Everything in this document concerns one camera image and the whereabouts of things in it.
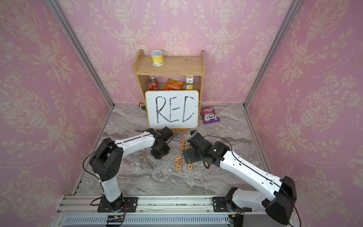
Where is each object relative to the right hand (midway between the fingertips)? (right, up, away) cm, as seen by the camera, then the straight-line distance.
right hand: (192, 153), depth 76 cm
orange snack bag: (-12, +42, +23) cm, 50 cm away
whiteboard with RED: (-9, +25, +19) cm, 32 cm away
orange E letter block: (+6, -2, -13) cm, 14 cm away
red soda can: (-24, +41, +14) cm, 50 cm away
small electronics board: (-41, -33, -3) cm, 53 cm away
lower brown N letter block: (-1, -11, +9) cm, 14 cm away
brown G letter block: (-3, 0, +17) cm, 17 cm away
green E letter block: (-32, -5, +14) cm, 35 cm away
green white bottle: (-36, +26, +31) cm, 54 cm away
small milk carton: (-1, +42, +14) cm, 44 cm away
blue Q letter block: (-6, -5, +14) cm, 16 cm away
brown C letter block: (-6, -8, +12) cm, 16 cm away
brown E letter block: (-10, -8, +11) cm, 17 cm away
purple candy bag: (+15, +21, +34) cm, 43 cm away
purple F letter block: (-5, +2, +19) cm, 20 cm away
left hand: (-15, -6, +14) cm, 21 cm away
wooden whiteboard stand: (-5, +10, +24) cm, 27 cm away
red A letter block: (-7, +4, +21) cm, 23 cm away
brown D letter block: (-8, -11, +9) cm, 16 cm away
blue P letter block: (+2, -11, +10) cm, 14 cm away
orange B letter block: (-6, -1, +16) cm, 18 cm away
